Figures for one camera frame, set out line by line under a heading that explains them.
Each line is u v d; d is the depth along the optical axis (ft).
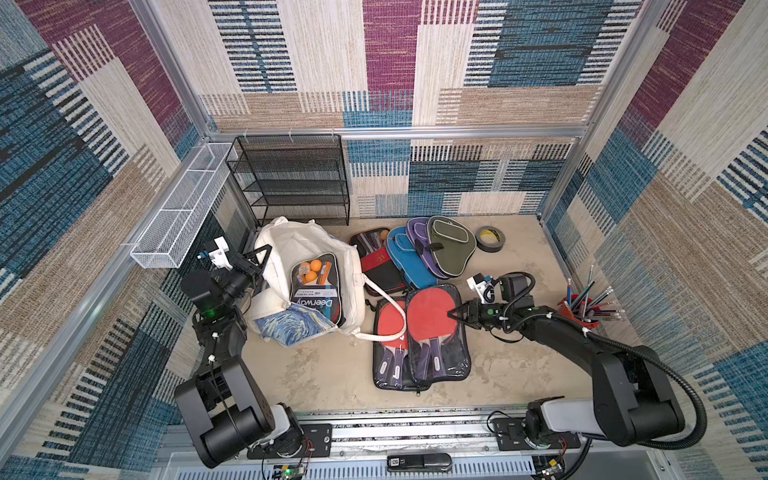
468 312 2.60
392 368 2.71
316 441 2.40
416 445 2.41
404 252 3.34
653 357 1.39
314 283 3.21
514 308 2.29
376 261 3.41
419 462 2.18
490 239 3.74
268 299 2.60
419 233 3.53
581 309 2.75
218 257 2.33
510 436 2.39
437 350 2.61
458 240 3.55
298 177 3.56
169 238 2.34
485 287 2.69
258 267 2.34
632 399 1.39
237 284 2.28
